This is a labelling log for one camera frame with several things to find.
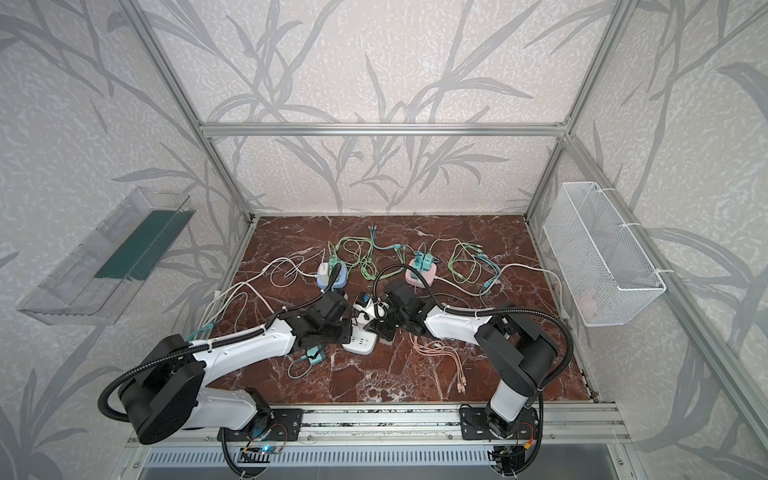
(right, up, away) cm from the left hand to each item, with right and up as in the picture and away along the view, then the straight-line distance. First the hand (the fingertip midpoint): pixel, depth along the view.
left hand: (356, 325), depth 87 cm
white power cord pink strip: (+44, +9, +12) cm, 46 cm away
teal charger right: (+22, +18, +10) cm, 30 cm away
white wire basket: (+57, +17, -26) cm, 64 cm away
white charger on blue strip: (-12, +16, +6) cm, 21 cm away
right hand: (+4, +4, 0) cm, 5 cm away
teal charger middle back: (+19, +19, +9) cm, 28 cm away
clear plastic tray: (-54, +16, -24) cm, 61 cm away
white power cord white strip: (-39, +11, +11) cm, 42 cm away
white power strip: (+2, -4, -3) cm, 5 cm away
